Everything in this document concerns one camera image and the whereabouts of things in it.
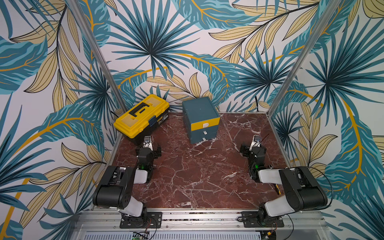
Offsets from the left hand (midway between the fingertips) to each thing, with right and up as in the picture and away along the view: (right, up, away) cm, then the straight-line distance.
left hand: (149, 145), depth 93 cm
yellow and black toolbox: (-6, +15, -1) cm, 16 cm away
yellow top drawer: (+34, +13, -5) cm, 37 cm away
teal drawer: (+35, +8, +2) cm, 36 cm away
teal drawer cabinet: (+32, +16, -7) cm, 36 cm away
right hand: (+64, +2, -1) cm, 64 cm away
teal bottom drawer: (+29, +3, +7) cm, 30 cm away
